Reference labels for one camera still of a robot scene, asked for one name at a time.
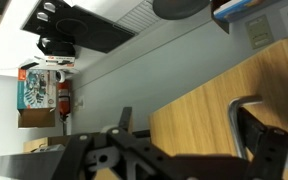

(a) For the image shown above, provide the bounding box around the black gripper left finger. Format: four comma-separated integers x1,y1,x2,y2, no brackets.
50,106,185,180

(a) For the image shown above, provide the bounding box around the silver cabinet door handle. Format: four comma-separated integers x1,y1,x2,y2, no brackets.
227,95,264,160

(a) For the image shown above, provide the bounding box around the black pot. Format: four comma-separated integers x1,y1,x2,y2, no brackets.
36,35,77,60

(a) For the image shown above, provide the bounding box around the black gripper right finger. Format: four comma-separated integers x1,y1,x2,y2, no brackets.
237,106,288,180

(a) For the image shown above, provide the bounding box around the colourful cardboard toy box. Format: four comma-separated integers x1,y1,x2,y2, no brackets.
210,0,282,34

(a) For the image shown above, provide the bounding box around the white ribbed drying mat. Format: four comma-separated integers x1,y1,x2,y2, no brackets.
115,0,164,35

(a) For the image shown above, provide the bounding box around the wooden table top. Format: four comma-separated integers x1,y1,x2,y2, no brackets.
148,37,288,180

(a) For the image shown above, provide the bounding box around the cookware cardboard box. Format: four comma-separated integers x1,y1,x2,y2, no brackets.
16,67,58,129

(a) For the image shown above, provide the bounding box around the black round plate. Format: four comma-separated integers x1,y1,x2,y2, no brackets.
151,0,211,21

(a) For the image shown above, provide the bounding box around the white mug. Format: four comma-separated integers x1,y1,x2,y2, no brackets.
55,69,67,84

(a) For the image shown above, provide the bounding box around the black cooktop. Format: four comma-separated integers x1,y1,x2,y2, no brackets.
20,0,137,55

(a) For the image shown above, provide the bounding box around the range hood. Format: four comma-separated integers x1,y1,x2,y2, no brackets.
0,147,69,180

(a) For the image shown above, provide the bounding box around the white red flat box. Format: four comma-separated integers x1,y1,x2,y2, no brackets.
19,54,76,70

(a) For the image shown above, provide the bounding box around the red fire extinguisher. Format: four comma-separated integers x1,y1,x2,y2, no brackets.
56,79,73,124

